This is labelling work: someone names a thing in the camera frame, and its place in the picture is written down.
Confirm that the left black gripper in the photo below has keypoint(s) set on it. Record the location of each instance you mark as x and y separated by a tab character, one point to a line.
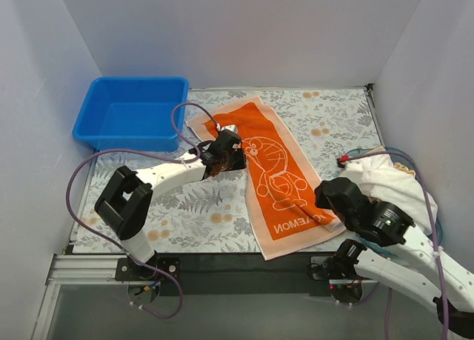
233	159

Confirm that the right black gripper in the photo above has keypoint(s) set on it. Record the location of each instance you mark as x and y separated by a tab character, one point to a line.
329	198

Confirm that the orange cartoon towel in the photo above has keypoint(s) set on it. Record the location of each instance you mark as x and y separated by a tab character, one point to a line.
281	182

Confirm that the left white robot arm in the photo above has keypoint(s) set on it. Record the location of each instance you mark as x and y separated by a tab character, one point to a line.
124	203

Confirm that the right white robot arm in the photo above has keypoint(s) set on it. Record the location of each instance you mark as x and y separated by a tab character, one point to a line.
432	277

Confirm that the white towel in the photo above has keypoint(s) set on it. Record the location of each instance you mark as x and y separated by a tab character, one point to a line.
378	178

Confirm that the teal laundry basket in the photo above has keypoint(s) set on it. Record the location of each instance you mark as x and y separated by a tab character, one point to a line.
401	162

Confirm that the blue plastic bin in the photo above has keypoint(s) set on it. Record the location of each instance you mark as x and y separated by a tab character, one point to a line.
137	113

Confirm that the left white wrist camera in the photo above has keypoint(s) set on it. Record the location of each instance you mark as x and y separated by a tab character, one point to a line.
232	127

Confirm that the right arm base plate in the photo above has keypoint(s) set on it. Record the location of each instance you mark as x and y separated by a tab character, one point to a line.
332	267

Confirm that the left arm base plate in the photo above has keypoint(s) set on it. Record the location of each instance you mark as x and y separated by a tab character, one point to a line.
128	270

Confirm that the aluminium frame rail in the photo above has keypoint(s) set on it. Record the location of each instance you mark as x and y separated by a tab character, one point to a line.
83	269

